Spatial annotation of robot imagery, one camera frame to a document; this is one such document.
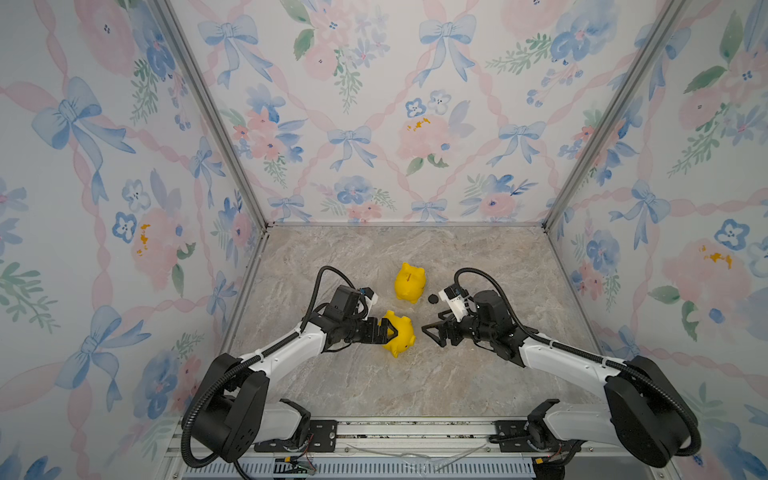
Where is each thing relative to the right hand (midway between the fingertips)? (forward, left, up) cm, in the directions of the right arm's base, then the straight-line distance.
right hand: (433, 321), depth 84 cm
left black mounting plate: (-27, +29, -8) cm, 41 cm away
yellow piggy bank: (-4, +8, -2) cm, 9 cm away
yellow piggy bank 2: (+13, +6, -1) cm, 15 cm away
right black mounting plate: (-27, -18, -9) cm, 33 cm away
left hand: (-2, +13, -2) cm, 13 cm away
